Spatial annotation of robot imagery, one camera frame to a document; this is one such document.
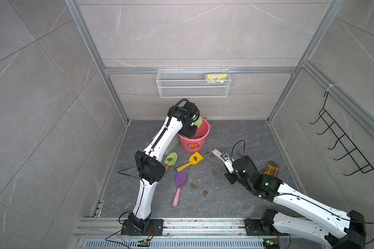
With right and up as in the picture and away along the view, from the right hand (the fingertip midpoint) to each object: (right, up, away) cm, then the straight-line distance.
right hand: (227, 164), depth 77 cm
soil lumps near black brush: (+14, +2, +24) cm, 28 cm away
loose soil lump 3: (-4, -9, +16) cm, 19 cm away
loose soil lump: (-7, +4, +8) cm, 11 cm away
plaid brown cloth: (+31, -6, +16) cm, 36 cm away
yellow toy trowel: (-16, -1, +21) cm, 26 cm away
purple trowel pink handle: (-25, -12, +11) cm, 30 cm away
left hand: (-19, +16, +8) cm, 26 cm away
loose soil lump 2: (-17, -15, +9) cm, 24 cm away
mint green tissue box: (-30, +9, +22) cm, 38 cm away
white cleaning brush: (-4, +5, +6) cm, 9 cm away
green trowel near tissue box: (-32, -2, +21) cm, 38 cm away
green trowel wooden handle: (-14, +22, +13) cm, 29 cm away
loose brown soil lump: (-11, -17, +8) cm, 22 cm away
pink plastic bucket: (-15, +9, +16) cm, 23 cm away
